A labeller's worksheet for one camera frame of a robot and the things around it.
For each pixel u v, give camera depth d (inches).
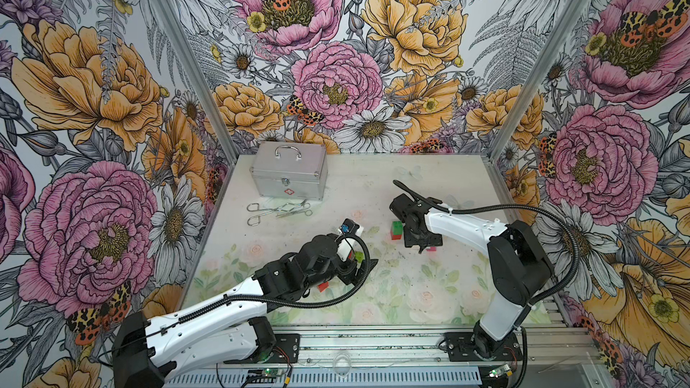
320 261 20.7
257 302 19.0
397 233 38.1
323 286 32.1
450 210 23.5
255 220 40.2
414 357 28.9
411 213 26.7
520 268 18.7
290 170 37.8
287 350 28.9
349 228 24.0
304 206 41.4
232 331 23.6
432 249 36.3
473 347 27.0
